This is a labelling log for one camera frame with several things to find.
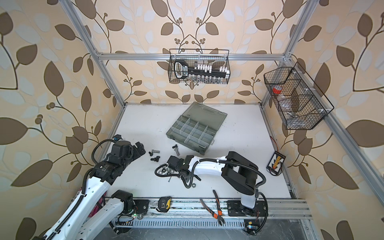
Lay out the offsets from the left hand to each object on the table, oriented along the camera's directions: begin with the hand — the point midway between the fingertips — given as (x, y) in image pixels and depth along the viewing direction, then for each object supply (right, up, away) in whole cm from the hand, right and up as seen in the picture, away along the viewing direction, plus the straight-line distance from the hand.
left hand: (137, 147), depth 78 cm
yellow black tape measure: (+15, -27, -5) cm, 31 cm away
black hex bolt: (+6, -10, +13) cm, 17 cm away
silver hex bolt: (+5, -6, +16) cm, 17 cm away
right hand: (+26, -15, +8) cm, 31 cm away
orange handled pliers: (+42, -32, -7) cm, 53 cm away
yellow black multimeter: (+79, -11, +10) cm, 80 cm away
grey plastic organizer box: (+31, +9, +25) cm, 41 cm away
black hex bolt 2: (+2, -7, +14) cm, 16 cm away
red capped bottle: (+79, +33, +9) cm, 86 cm away
